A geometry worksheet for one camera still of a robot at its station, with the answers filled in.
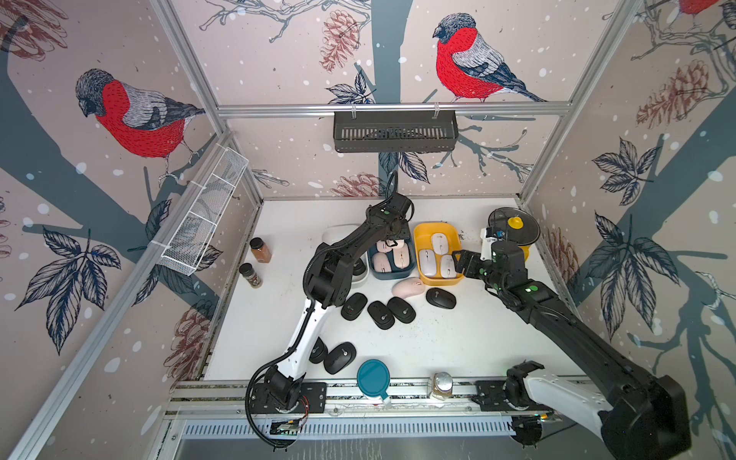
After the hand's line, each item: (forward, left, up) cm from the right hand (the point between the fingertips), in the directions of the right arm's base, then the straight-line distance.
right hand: (464, 250), depth 83 cm
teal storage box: (+1, +20, -15) cm, 25 cm away
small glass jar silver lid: (-34, +9, -7) cm, 36 cm away
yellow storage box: (+18, +9, -15) cm, 25 cm away
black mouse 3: (-14, +24, -15) cm, 32 cm away
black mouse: (+2, +33, -14) cm, 36 cm away
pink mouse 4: (+10, +18, -14) cm, 25 cm away
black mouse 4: (-12, +18, -16) cm, 27 cm away
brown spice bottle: (+5, +67, -10) cm, 68 cm away
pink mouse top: (-5, +16, -15) cm, 22 cm away
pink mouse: (+7, +18, -16) cm, 25 cm away
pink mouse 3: (+11, +25, -14) cm, 30 cm away
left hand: (+17, +16, -11) cm, 26 cm away
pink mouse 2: (+4, +25, -15) cm, 29 cm away
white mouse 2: (+14, +3, -15) cm, 21 cm away
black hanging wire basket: (+45, +23, +11) cm, 51 cm away
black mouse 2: (-12, +33, -15) cm, 38 cm away
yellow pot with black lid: (+14, -21, -4) cm, 25 cm away
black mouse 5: (-8, +5, -16) cm, 18 cm away
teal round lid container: (-33, +26, -10) cm, 43 cm away
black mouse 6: (-27, +36, -16) cm, 47 cm away
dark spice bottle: (-5, +67, -7) cm, 68 cm away
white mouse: (+5, +9, -15) cm, 18 cm away
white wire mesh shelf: (-2, +75, +12) cm, 76 cm away
